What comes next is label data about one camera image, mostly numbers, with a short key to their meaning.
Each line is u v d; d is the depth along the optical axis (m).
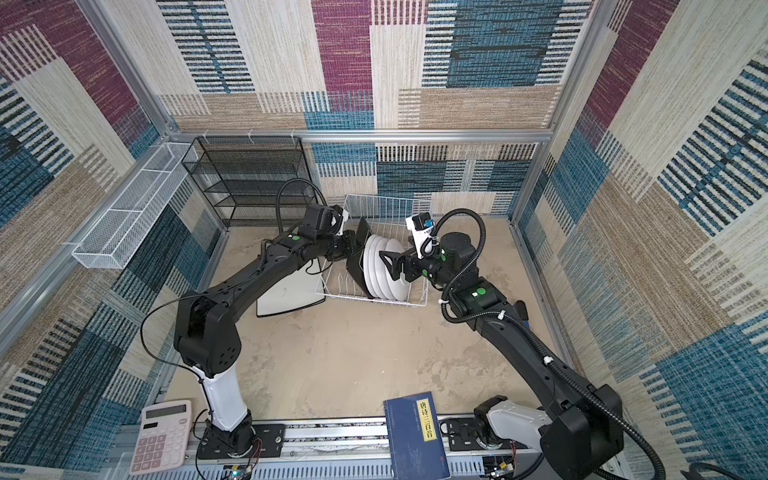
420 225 0.61
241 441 0.65
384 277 0.69
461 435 0.73
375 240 0.92
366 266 0.87
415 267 0.64
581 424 0.38
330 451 0.73
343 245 0.78
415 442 0.72
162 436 0.73
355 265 0.84
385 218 1.19
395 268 0.65
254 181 1.11
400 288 0.89
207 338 0.50
